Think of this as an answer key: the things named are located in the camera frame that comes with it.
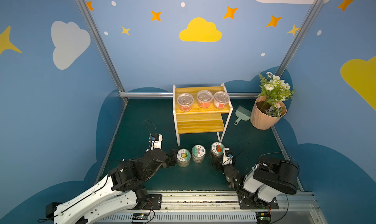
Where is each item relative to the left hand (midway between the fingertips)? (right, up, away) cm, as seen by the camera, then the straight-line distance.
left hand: (170, 149), depth 69 cm
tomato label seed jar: (+25, -4, +16) cm, 30 cm away
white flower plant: (+60, +31, +17) cm, 70 cm away
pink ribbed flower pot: (+57, +17, +22) cm, 63 cm away
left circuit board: (-15, -34, +3) cm, 38 cm away
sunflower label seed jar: (+6, -8, +13) cm, 16 cm away
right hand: (+28, -6, +18) cm, 34 cm away
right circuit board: (+47, -36, +4) cm, 59 cm away
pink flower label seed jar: (+14, -6, +15) cm, 22 cm away
